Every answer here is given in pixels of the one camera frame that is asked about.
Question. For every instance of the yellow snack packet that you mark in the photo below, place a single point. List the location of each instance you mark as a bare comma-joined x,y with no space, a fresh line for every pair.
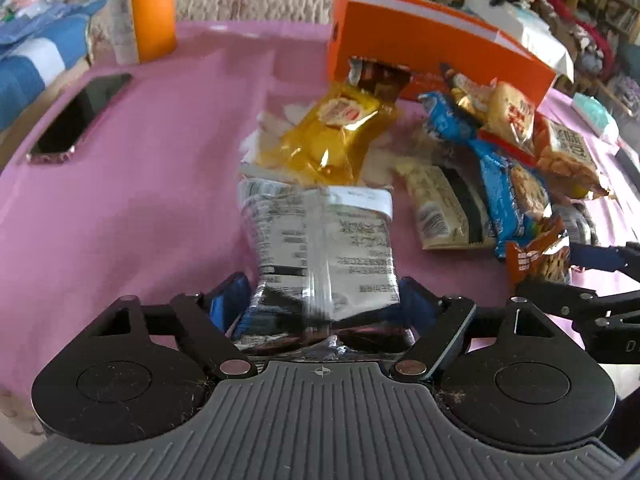
330,143

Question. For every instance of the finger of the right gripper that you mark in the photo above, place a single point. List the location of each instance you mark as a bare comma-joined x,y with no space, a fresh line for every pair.
624,259
584,307

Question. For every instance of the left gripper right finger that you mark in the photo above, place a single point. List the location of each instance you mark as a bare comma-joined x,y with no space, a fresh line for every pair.
440,324

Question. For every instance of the pink floral tablecloth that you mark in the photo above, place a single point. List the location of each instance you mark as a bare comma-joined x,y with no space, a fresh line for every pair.
147,205

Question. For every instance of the black smartphone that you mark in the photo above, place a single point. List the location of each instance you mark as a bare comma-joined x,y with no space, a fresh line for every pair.
61,139

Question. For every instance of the teal tissue pack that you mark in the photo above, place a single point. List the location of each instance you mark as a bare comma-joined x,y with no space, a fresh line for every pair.
597,117

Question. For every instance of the brown chocolate cookie packet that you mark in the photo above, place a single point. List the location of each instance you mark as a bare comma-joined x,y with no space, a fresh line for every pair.
545,258

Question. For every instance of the dark red snack packet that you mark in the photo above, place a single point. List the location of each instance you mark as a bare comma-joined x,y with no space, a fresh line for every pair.
384,81

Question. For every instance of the blue cookie packet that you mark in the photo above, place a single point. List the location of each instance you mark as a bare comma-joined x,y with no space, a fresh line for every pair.
517,201

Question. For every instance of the cream black snack packet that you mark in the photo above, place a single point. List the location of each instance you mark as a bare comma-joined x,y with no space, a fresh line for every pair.
450,213

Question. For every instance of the tan biscuit packet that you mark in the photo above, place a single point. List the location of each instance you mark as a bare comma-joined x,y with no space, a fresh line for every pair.
499,108

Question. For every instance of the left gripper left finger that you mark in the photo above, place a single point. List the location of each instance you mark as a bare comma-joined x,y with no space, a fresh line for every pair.
206,320

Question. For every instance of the silver snack packet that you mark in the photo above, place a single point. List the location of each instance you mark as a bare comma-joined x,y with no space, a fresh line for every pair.
325,267

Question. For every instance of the white cloth covered table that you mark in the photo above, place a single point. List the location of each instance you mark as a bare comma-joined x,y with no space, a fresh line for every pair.
529,29

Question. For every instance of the brown nut snack packet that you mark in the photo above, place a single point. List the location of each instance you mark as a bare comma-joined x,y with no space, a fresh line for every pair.
564,159

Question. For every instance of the orange cardboard box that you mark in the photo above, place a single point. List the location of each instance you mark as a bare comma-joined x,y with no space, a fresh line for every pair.
422,35

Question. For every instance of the orange paper cup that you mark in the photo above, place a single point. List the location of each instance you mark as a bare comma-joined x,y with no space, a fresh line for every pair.
142,31

